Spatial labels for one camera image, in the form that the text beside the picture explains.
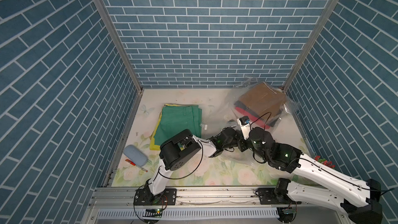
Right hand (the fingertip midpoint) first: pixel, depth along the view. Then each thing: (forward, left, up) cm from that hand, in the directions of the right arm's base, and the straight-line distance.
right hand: (237, 132), depth 72 cm
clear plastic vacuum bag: (+25, +3, -21) cm, 33 cm away
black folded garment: (+19, -25, -16) cm, 35 cm away
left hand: (+4, -11, -14) cm, 19 cm away
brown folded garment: (+32, -20, -9) cm, 39 cm away
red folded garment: (+22, -15, -19) cm, 33 cm away
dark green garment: (+14, +35, -14) cm, 40 cm away
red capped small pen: (-12, +53, -21) cm, 58 cm away
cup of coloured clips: (-6, -43, -11) cm, 45 cm away
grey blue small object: (-8, +54, -20) cm, 58 cm away
